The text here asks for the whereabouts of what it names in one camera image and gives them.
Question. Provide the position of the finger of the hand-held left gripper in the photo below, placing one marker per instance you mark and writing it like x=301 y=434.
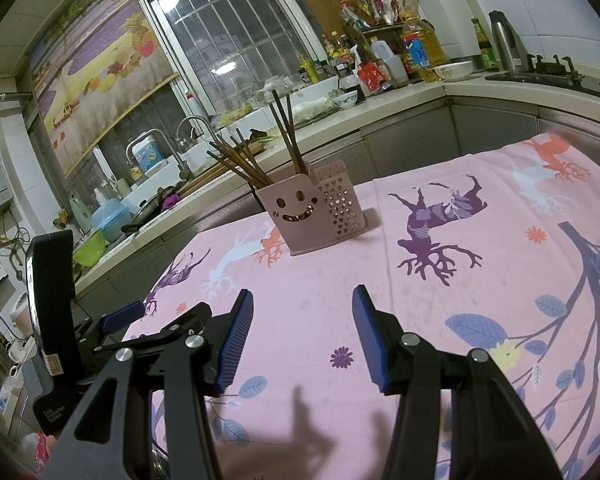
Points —
x=180 y=322
x=125 y=316

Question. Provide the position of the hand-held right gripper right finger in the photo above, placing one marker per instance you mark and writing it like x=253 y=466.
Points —
x=370 y=340

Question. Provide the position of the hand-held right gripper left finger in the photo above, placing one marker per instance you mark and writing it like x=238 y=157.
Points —
x=237 y=340

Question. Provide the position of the pink plastic utensil holder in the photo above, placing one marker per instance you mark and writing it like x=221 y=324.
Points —
x=300 y=225

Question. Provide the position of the bunch of brown chopsticks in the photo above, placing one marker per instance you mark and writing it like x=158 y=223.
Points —
x=257 y=175

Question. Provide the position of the green plastic bowl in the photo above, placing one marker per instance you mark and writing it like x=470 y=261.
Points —
x=89 y=251

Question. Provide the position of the pink printed tablecloth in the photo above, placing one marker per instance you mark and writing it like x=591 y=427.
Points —
x=305 y=310

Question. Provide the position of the white dish soap bottle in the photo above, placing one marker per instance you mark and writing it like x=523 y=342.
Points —
x=80 y=215

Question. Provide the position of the blue plastic lidded bowl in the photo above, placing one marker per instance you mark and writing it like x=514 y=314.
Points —
x=111 y=220

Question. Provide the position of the black frying pan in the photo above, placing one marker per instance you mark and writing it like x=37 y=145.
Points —
x=142 y=215

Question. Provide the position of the purple cloth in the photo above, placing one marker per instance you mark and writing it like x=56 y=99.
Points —
x=170 y=202

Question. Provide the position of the white jug with blue label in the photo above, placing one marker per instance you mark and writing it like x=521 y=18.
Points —
x=146 y=159

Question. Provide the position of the square steel faucet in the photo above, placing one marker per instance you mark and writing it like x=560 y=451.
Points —
x=177 y=160

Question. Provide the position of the curved steel faucet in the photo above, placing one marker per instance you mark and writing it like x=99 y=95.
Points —
x=205 y=127

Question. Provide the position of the fruit print roller blind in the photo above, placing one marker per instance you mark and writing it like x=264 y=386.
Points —
x=95 y=70

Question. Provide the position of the white plastic bag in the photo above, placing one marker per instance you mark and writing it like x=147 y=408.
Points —
x=312 y=109

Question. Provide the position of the small blue patterned bowl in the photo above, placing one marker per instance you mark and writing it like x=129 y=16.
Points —
x=344 y=101

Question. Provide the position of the red plastic packet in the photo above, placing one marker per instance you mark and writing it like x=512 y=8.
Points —
x=372 y=77

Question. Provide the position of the dark sauce bottle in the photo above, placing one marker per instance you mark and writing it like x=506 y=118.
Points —
x=342 y=67

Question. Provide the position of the yellow bottle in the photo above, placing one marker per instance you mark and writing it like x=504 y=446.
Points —
x=306 y=72

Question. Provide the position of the white plastic jug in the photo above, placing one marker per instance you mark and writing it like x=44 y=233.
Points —
x=387 y=62

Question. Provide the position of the white ceramic bowl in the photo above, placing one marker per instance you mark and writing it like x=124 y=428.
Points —
x=452 y=71

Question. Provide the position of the barred window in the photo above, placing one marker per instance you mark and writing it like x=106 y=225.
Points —
x=230 y=35

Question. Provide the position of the large cooking oil bottle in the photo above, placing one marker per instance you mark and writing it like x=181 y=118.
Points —
x=422 y=52

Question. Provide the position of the green glass bottle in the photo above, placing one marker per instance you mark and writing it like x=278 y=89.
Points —
x=484 y=47

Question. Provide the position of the gas stove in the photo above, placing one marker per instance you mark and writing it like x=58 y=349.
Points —
x=555 y=77

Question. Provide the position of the stainless steel kettle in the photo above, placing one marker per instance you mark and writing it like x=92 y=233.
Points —
x=505 y=42

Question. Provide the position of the shelf rack with packets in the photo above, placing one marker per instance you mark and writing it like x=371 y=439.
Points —
x=380 y=12

